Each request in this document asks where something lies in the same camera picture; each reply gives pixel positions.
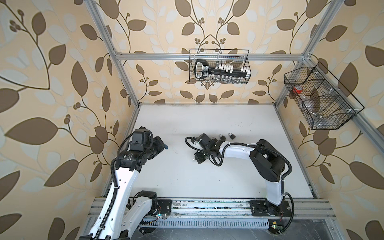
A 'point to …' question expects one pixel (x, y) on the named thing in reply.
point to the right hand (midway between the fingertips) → (195, 158)
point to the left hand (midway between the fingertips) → (165, 141)
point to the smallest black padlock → (232, 136)
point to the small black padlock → (222, 137)
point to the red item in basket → (297, 89)
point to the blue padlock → (166, 146)
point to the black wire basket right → (323, 102)
